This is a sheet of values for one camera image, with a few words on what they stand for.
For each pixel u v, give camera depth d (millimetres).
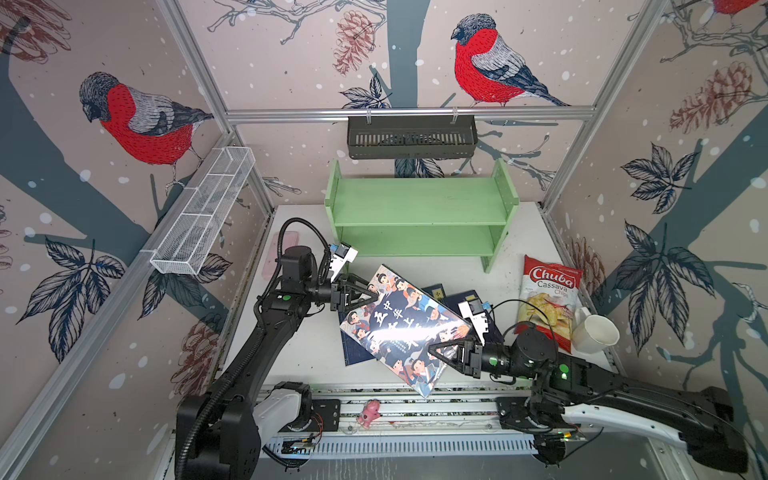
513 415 728
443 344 590
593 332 814
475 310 590
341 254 650
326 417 728
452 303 600
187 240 713
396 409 767
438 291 951
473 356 544
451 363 577
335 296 619
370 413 728
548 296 901
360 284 694
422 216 801
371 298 641
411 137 1037
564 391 519
